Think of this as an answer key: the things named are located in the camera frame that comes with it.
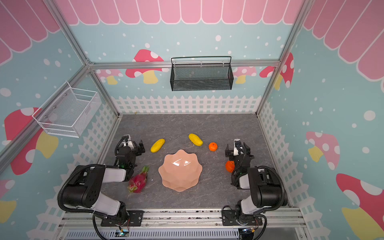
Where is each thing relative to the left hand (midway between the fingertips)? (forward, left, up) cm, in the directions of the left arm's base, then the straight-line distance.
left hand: (134, 143), depth 93 cm
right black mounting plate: (-38, -56, -7) cm, 68 cm away
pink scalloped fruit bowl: (-15, -30, -5) cm, 34 cm away
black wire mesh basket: (+33, -41, +27) cm, 59 cm away
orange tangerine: (-13, -59, -2) cm, 60 cm away
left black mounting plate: (-39, -9, -8) cm, 41 cm away
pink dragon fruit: (-24, -9, 0) cm, 25 cm away
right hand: (0, -63, +3) cm, 63 cm away
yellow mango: (+2, -13, -5) cm, 14 cm away
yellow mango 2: (+7, -38, -4) cm, 39 cm away
